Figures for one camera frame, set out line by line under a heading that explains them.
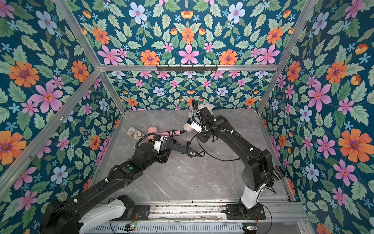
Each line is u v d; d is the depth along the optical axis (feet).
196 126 2.41
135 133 3.33
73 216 1.38
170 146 2.47
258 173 1.47
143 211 2.42
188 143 3.16
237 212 2.39
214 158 3.07
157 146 2.27
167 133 3.31
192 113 2.36
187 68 3.03
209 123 1.90
